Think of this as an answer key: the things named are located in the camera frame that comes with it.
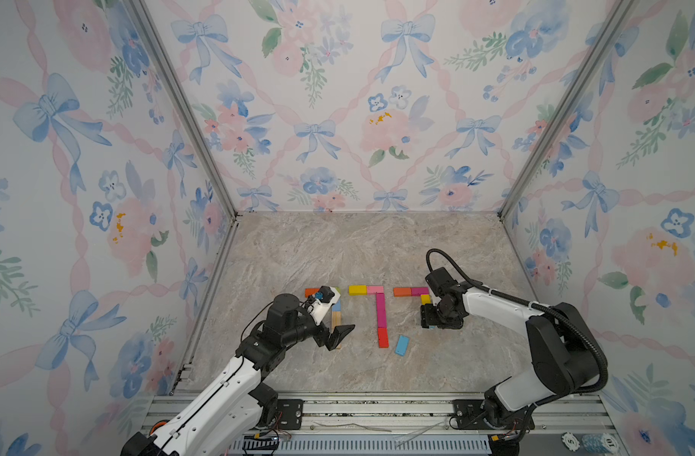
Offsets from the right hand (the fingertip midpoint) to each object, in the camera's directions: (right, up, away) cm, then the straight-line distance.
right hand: (434, 321), depth 91 cm
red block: (-17, -4, -4) cm, 18 cm away
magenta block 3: (-4, +9, +4) cm, 11 cm away
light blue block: (-31, +4, +2) cm, 31 cm away
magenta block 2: (-17, +2, 0) cm, 17 cm away
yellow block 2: (-2, +6, +3) cm, 7 cm away
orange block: (-9, +8, +7) cm, 14 cm away
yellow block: (-24, +9, +7) cm, 27 cm away
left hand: (-28, +6, -14) cm, 32 cm away
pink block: (-19, +9, +7) cm, 22 cm away
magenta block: (-17, +6, +5) cm, 19 cm away
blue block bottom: (-11, -6, -5) cm, 14 cm away
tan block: (-31, +1, 0) cm, 31 cm away
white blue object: (+31, -22, -24) cm, 45 cm away
